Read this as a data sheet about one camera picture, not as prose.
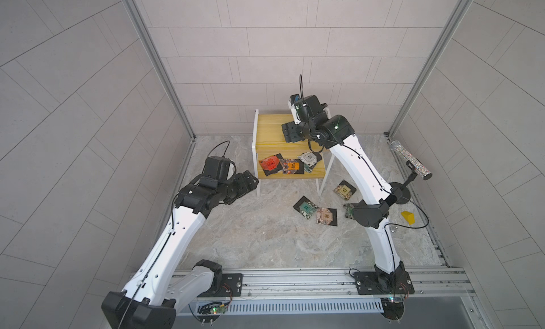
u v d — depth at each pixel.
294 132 0.66
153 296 0.36
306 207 0.89
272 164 0.85
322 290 0.71
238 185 0.63
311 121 0.54
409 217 0.86
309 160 0.87
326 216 0.87
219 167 0.53
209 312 0.65
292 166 0.85
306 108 0.54
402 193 0.94
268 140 0.72
